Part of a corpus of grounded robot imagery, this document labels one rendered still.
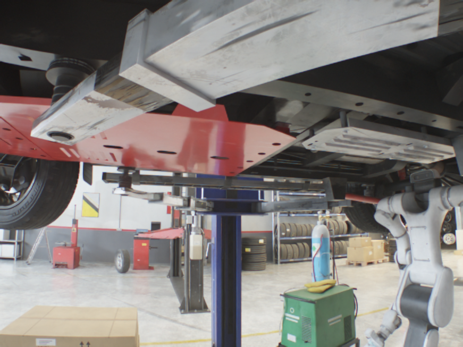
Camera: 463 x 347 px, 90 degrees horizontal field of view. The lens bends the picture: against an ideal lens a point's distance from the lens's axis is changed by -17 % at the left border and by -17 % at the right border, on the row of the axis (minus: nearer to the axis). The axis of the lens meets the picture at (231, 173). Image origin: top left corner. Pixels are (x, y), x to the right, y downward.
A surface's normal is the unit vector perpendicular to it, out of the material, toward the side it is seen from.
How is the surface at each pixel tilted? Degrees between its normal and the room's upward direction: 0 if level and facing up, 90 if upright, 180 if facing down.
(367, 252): 90
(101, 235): 90
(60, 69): 180
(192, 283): 90
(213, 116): 135
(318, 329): 85
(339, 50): 180
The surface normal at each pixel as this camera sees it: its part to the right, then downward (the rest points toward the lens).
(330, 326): 0.56, -0.24
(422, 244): -0.95, 0.04
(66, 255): 0.29, -0.18
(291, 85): 0.00, 0.98
